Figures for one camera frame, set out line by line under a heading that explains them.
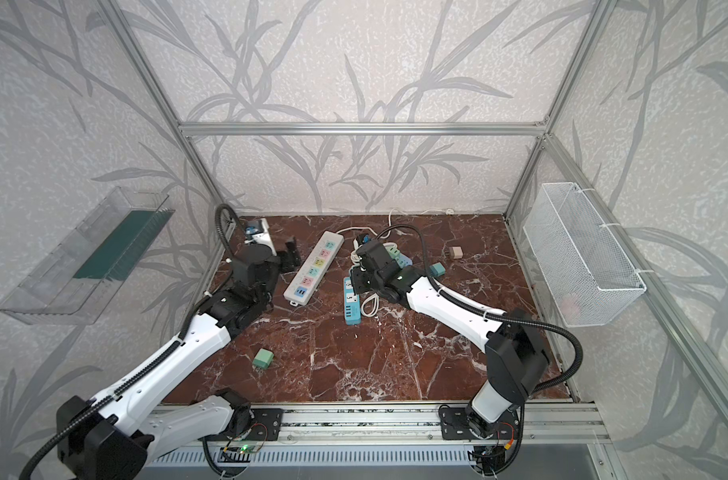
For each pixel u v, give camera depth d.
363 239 0.73
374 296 0.96
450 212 1.23
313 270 1.01
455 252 1.06
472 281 1.02
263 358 0.83
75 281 0.64
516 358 0.43
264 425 0.72
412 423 0.76
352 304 0.93
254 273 0.54
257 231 0.62
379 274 0.62
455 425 0.72
